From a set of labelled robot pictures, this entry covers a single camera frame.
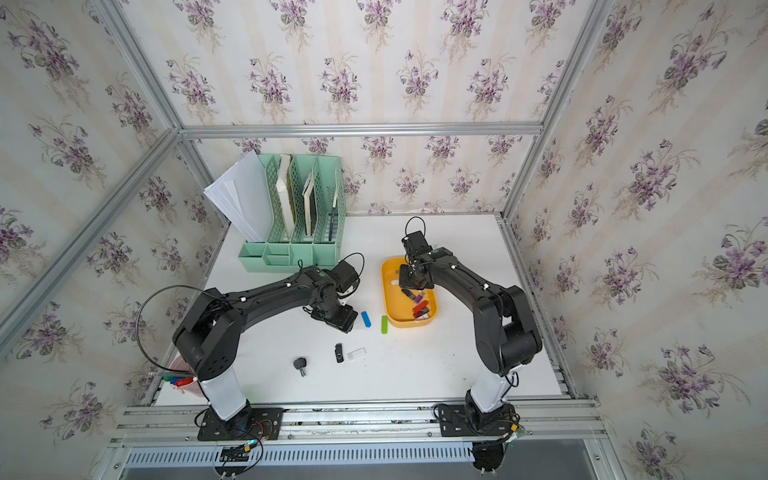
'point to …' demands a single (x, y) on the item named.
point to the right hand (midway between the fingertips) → (410, 281)
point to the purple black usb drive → (416, 298)
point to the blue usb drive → (366, 319)
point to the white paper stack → (242, 193)
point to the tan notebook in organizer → (307, 193)
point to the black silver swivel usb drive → (339, 352)
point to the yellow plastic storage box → (399, 306)
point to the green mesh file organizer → (329, 217)
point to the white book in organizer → (284, 191)
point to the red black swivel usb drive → (419, 315)
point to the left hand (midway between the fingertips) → (345, 325)
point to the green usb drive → (384, 324)
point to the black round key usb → (299, 364)
